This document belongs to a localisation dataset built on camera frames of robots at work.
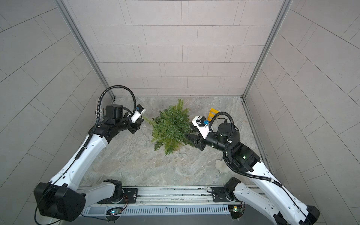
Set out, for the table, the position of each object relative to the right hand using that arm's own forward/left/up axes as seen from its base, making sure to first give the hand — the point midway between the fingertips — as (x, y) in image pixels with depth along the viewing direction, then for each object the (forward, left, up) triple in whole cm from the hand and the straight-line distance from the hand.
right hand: (188, 131), depth 61 cm
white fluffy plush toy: (-6, -18, -29) cm, 34 cm away
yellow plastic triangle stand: (+33, -19, -30) cm, 49 cm away
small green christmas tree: (+4, +8, -2) cm, 9 cm away
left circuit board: (-24, +37, -26) cm, 51 cm away
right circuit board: (-27, -21, -32) cm, 47 cm away
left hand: (+17, +24, -9) cm, 31 cm away
